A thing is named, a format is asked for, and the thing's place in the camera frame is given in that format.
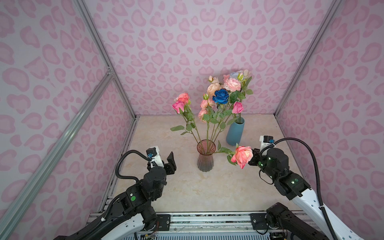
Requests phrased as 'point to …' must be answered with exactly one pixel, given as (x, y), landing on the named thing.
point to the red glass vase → (205, 149)
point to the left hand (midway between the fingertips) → (168, 152)
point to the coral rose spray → (206, 114)
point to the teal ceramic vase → (235, 131)
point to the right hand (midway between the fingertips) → (247, 148)
